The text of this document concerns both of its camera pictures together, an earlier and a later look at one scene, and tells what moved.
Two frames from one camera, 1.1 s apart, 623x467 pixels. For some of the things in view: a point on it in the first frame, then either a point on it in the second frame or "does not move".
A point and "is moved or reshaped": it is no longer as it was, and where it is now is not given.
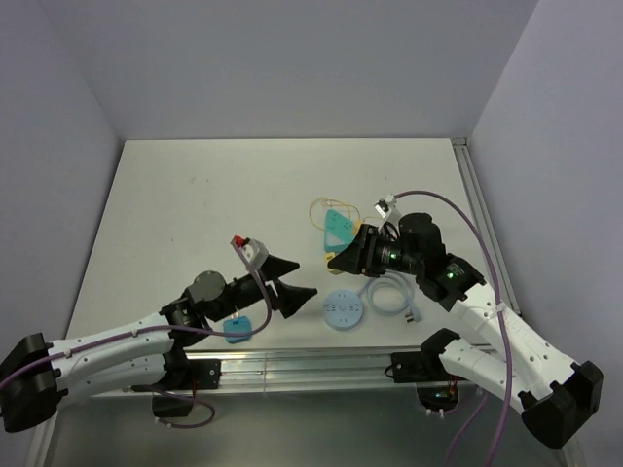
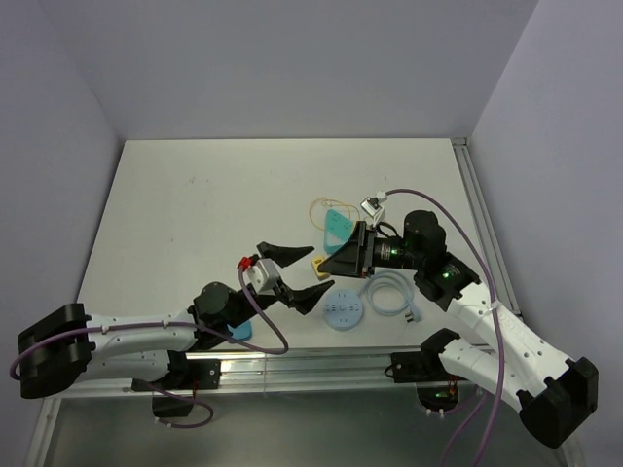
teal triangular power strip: x=339 y=231 does not move
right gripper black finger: x=274 y=268 -> x=282 y=255
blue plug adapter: x=239 y=324 does not move
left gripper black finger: x=352 y=259 does not move
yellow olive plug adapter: x=329 y=256 is moved or reshaped
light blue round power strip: x=343 y=309 does not move
